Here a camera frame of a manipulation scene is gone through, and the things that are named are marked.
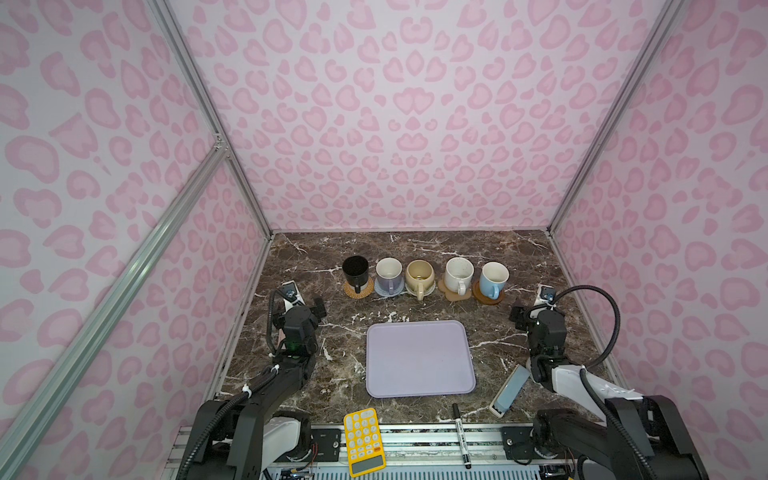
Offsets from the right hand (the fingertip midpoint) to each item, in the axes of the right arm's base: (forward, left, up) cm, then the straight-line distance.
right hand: (535, 298), depth 87 cm
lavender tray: (-14, +33, -11) cm, 38 cm away
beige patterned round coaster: (+5, +31, -6) cm, 32 cm away
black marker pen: (-38, +23, -9) cm, 45 cm away
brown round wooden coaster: (+8, +13, -11) cm, 19 cm away
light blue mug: (+9, +10, -3) cm, 14 cm away
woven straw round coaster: (+8, +51, -10) cm, 53 cm away
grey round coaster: (+6, +44, -9) cm, 46 cm away
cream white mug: (+12, +20, -6) cm, 24 cm away
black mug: (+11, +53, -2) cm, 55 cm away
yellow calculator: (-37, +47, -9) cm, 60 cm away
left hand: (-2, +68, +4) cm, 68 cm away
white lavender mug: (+14, +43, -8) cm, 46 cm away
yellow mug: (+13, +32, -7) cm, 36 cm away
